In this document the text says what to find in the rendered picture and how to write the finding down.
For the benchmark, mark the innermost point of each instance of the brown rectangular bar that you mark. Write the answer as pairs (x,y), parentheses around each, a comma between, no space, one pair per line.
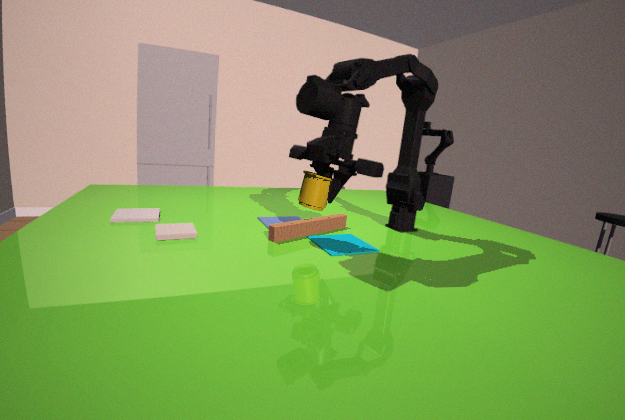
(299,228)

